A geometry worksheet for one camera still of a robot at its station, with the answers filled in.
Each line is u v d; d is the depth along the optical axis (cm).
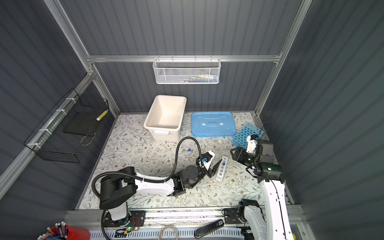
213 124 113
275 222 40
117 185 48
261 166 50
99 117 79
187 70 124
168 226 71
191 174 57
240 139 99
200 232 65
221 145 102
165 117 116
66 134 72
